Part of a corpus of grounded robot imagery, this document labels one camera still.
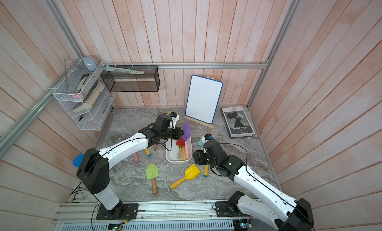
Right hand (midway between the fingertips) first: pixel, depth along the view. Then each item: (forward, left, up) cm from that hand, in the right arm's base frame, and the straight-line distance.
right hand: (196, 153), depth 78 cm
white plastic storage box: (+8, +16, -13) cm, 22 cm away
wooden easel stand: (+25, -9, -8) cm, 27 cm away
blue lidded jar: (-7, +58, +5) cm, 59 cm away
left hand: (+11, +7, +1) cm, 14 cm away
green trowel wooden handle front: (-6, +26, -14) cm, 30 cm away
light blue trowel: (+16, -3, -15) cm, 22 cm away
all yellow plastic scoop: (-5, +3, -14) cm, 16 cm away
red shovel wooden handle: (+14, +10, -14) cm, 22 cm away
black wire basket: (+54, +34, +8) cm, 64 cm away
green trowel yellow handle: (+7, +7, -13) cm, 16 cm away
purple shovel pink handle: (+11, +5, +7) cm, 14 cm away
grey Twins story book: (+32, -30, -12) cm, 46 cm away
